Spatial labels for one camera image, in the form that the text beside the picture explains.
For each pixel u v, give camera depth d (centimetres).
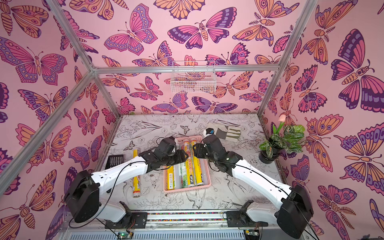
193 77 95
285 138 75
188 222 74
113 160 94
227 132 107
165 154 66
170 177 85
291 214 38
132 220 67
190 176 81
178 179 83
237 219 73
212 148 59
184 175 84
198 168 83
